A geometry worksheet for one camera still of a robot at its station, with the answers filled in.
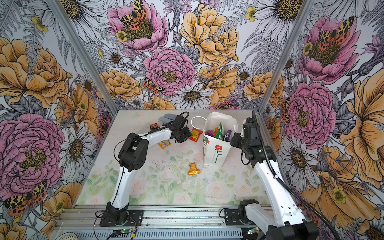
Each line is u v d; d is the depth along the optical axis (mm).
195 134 1048
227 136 858
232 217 739
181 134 896
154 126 1082
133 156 589
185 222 736
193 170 893
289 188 416
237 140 677
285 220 383
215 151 800
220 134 829
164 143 992
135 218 741
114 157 571
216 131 941
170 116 1159
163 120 1111
